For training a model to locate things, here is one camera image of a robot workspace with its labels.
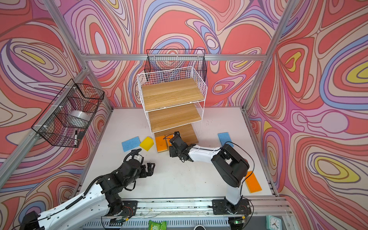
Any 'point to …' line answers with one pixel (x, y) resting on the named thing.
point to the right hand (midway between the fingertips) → (176, 151)
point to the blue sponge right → (224, 137)
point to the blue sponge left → (131, 143)
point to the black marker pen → (75, 138)
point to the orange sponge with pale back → (162, 144)
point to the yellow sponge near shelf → (147, 143)
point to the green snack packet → (162, 225)
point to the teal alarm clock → (272, 223)
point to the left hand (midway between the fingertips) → (151, 164)
